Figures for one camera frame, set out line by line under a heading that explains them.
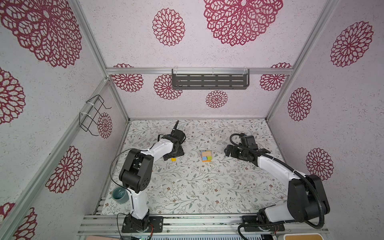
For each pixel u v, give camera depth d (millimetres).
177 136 780
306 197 429
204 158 948
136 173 498
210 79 927
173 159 973
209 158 947
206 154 947
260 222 674
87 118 746
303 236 659
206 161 966
